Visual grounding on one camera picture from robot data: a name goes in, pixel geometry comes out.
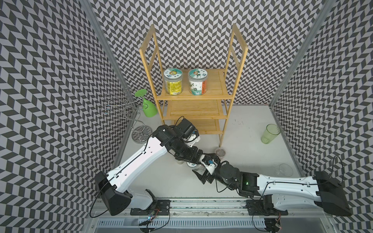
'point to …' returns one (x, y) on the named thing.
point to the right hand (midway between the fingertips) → (200, 163)
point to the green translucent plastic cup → (270, 134)
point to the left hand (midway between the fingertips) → (194, 163)
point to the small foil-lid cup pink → (220, 152)
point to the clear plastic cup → (283, 170)
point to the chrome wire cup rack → (131, 107)
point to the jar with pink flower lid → (198, 168)
